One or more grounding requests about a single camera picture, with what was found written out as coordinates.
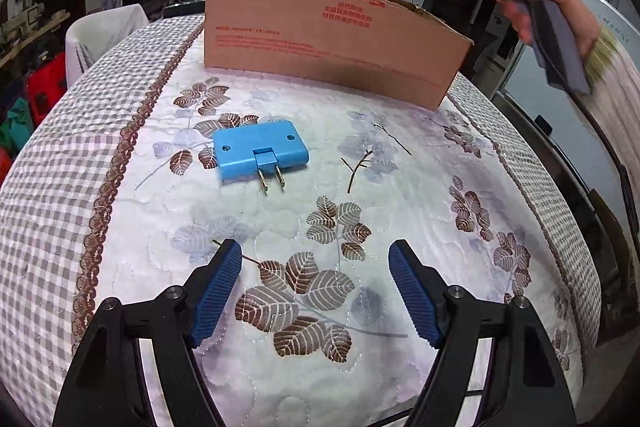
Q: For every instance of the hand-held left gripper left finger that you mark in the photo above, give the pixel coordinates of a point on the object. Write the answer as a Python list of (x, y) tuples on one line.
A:
[(217, 292)]

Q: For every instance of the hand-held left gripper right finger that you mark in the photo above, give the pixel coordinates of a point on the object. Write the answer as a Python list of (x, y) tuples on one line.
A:
[(412, 292)]

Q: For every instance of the brown cardboard box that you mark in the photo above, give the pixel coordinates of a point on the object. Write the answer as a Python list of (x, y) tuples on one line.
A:
[(325, 42)]

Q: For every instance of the blue plug adapter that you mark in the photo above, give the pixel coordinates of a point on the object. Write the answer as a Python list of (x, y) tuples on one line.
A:
[(250, 152)]

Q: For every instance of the person's right forearm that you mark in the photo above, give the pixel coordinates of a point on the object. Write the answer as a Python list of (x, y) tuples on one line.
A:
[(620, 97)]

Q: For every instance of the person's right hand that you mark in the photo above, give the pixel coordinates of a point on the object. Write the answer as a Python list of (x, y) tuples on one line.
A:
[(575, 12)]

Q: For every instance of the whiteboard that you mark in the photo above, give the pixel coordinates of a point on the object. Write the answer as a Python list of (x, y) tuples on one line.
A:
[(545, 107)]

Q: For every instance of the green plastic stool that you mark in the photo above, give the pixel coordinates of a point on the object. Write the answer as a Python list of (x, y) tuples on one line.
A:
[(20, 119)]

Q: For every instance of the black keyboard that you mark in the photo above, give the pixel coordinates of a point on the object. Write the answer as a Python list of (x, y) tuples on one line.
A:
[(185, 8)]

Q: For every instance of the red plastic stool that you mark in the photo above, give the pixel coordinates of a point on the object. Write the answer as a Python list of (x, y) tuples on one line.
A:
[(47, 82)]

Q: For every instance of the chair with white cover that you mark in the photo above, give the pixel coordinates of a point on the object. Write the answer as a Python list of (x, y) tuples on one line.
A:
[(105, 32)]

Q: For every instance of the wooden shelf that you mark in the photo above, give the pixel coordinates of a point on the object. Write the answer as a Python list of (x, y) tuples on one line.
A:
[(35, 34)]

